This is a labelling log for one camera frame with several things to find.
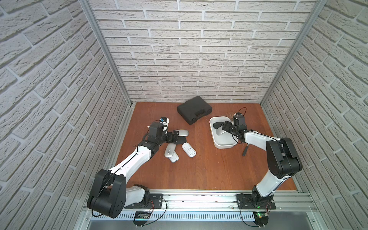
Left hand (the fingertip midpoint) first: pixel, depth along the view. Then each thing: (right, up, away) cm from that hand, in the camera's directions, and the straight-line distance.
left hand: (174, 129), depth 86 cm
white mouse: (+9, -14, +4) cm, 17 cm away
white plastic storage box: (+33, -8, +11) cm, 35 cm away
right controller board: (+45, -43, -17) cm, 65 cm away
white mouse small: (0, -18, +1) cm, 18 cm away
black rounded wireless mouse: (+30, +2, +17) cm, 34 cm away
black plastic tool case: (+13, +14, +24) cm, 31 cm away
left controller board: (-15, -44, -16) cm, 49 cm away
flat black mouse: (+4, -9, +13) cm, 16 cm away
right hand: (+37, +2, +12) cm, 39 cm away
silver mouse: (-3, -13, +3) cm, 14 cm away
